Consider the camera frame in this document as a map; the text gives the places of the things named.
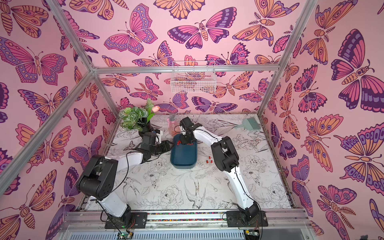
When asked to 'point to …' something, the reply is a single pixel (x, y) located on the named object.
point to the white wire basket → (193, 77)
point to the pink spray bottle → (172, 123)
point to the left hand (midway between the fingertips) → (174, 144)
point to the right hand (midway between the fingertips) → (179, 142)
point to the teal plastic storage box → (184, 156)
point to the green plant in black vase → (137, 118)
